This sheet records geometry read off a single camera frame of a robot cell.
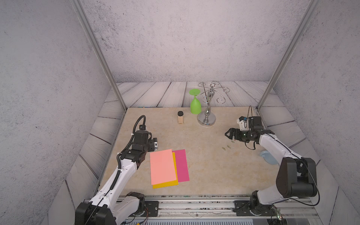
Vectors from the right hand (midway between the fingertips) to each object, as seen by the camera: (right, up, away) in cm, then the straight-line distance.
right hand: (232, 134), depth 89 cm
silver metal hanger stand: (-13, +8, +26) cm, 30 cm away
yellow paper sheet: (-39, -28, -6) cm, 49 cm away
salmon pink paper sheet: (-44, -20, -3) cm, 49 cm away
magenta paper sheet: (-32, -21, -2) cm, 38 cm away
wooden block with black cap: (-33, +11, +16) cm, 38 cm away
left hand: (-51, -3, -6) cm, 51 cm away
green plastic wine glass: (-23, +19, +9) cm, 31 cm away
